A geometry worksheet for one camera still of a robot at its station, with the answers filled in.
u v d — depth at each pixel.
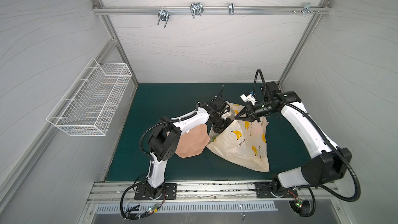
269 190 0.73
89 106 0.69
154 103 1.15
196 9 0.77
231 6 0.72
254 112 0.64
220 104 0.72
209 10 0.77
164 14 0.79
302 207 0.72
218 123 0.75
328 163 0.40
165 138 0.50
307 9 0.77
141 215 0.66
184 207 0.70
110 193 0.75
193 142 0.91
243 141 0.70
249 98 0.70
